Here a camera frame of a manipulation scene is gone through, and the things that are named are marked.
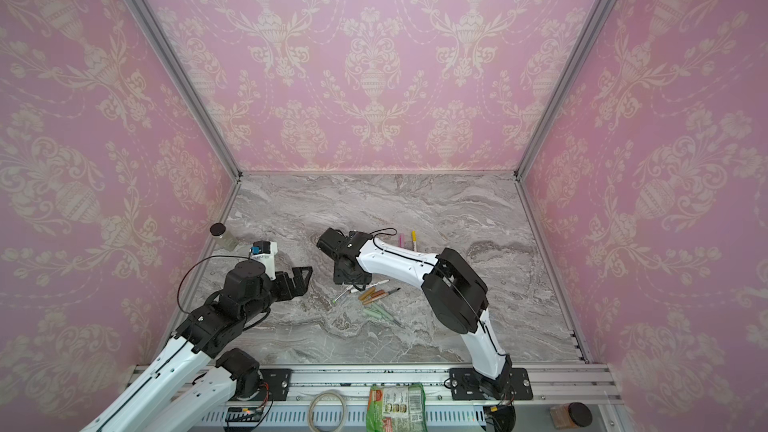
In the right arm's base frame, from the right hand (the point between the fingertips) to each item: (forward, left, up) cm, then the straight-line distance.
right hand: (347, 278), depth 88 cm
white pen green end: (-5, +4, -4) cm, 8 cm away
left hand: (-4, +10, +11) cm, 16 cm away
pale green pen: (-9, -11, -5) cm, 15 cm away
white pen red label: (0, -9, -3) cm, 10 cm away
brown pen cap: (-3, -6, -5) cm, 8 cm away
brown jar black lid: (-35, -49, +4) cm, 61 cm away
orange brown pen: (-3, -9, -5) cm, 11 cm away
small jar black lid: (+15, +40, +6) cm, 44 cm away
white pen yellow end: (+15, -21, -4) cm, 26 cm away
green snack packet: (-32, -13, -3) cm, 35 cm away
